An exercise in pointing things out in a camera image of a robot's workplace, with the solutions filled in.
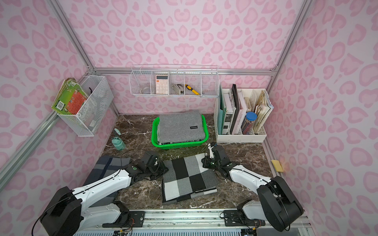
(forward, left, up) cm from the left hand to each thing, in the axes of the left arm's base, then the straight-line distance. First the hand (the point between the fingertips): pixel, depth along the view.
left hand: (169, 166), depth 84 cm
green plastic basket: (+17, -14, -4) cm, 22 cm away
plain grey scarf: (+28, -4, +2) cm, 28 cm away
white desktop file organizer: (+45, -53, +15) cm, 72 cm away
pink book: (+25, -42, +22) cm, 53 cm away
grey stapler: (+45, -4, +20) cm, 50 cm away
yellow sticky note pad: (+4, -67, -10) cm, 68 cm away
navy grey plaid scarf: (+3, +43, -6) cm, 43 cm away
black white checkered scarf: (-5, -9, -4) cm, 11 cm away
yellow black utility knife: (+45, -12, +20) cm, 51 cm away
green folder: (+22, -30, +22) cm, 43 cm away
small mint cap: (+16, +30, +13) cm, 36 cm away
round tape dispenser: (+43, +17, +20) cm, 51 cm away
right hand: (+5, -18, -1) cm, 19 cm away
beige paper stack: (+29, -56, +18) cm, 65 cm away
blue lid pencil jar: (+25, -49, +7) cm, 55 cm away
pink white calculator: (+46, +7, +24) cm, 52 cm away
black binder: (+24, -39, +22) cm, 51 cm away
